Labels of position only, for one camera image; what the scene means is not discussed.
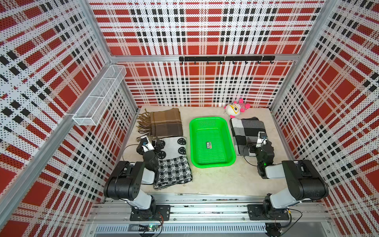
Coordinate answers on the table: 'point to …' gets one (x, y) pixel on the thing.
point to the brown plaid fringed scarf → (160, 124)
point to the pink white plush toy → (233, 109)
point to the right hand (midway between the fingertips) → (257, 137)
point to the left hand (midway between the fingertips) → (152, 138)
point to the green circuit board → (150, 227)
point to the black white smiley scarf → (174, 167)
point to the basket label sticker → (209, 144)
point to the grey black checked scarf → (245, 131)
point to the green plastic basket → (215, 129)
